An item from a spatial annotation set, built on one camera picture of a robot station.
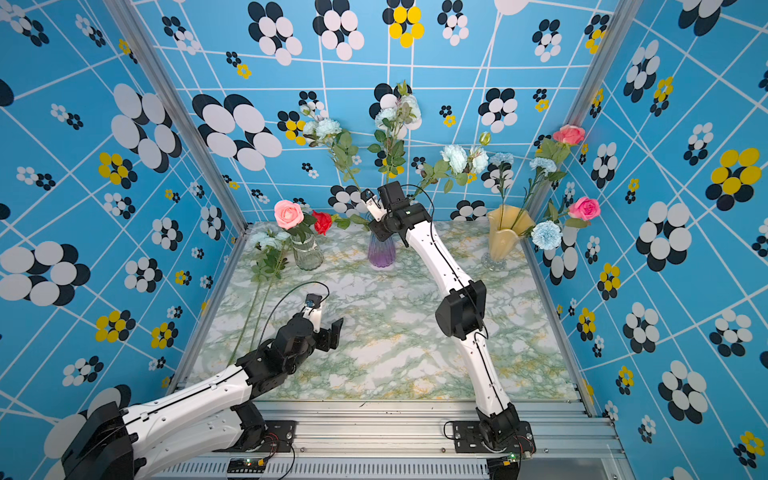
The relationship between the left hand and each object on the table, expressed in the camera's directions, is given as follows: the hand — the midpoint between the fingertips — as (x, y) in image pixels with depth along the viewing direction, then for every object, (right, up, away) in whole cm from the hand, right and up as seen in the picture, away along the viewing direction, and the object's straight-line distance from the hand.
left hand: (335, 314), depth 82 cm
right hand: (+14, +27, +12) cm, 33 cm away
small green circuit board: (-20, -35, -9) cm, 41 cm away
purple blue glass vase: (+12, +17, +21) cm, 30 cm away
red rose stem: (-3, +25, -1) cm, 26 cm away
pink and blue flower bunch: (+54, +25, -8) cm, 60 cm away
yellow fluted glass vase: (+54, +26, +17) cm, 62 cm away
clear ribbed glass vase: (-16, +16, +29) cm, 37 cm away
